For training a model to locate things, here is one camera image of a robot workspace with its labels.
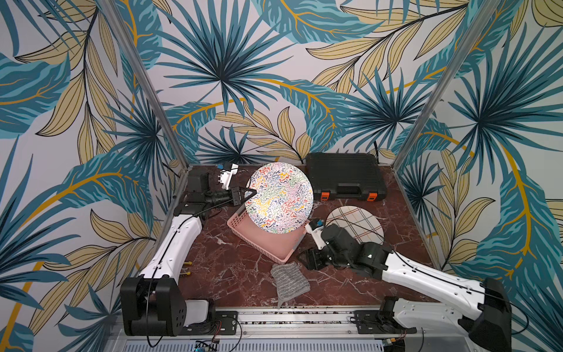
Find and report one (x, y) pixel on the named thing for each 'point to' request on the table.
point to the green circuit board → (199, 349)
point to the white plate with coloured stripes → (363, 226)
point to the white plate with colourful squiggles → (284, 200)
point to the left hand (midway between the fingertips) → (254, 194)
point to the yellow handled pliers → (185, 269)
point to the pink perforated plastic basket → (276, 246)
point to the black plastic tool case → (353, 177)
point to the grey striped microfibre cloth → (289, 281)
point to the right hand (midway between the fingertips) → (301, 254)
